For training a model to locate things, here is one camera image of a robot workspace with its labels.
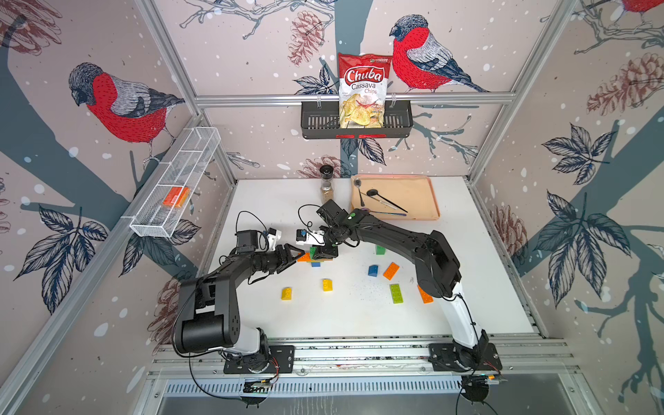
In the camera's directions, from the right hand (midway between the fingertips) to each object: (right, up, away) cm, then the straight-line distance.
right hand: (314, 248), depth 89 cm
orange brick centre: (+28, -9, +2) cm, 29 cm away
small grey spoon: (+18, +25, +29) cm, 42 cm away
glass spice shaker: (+4, +22, +16) cm, 27 cm away
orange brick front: (-3, -4, 0) cm, 5 cm away
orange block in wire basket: (-38, +18, -16) cm, 45 cm away
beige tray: (+30, +18, +25) cm, 43 cm away
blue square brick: (0, -6, +2) cm, 7 cm away
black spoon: (+24, +21, +26) cm, 41 cm away
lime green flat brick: (+28, -15, -4) cm, 32 cm away
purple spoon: (+21, +13, +21) cm, 32 cm away
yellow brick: (-8, -14, -5) cm, 18 cm away
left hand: (-4, -1, -1) cm, 4 cm away
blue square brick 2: (+21, -8, +1) cm, 23 cm away
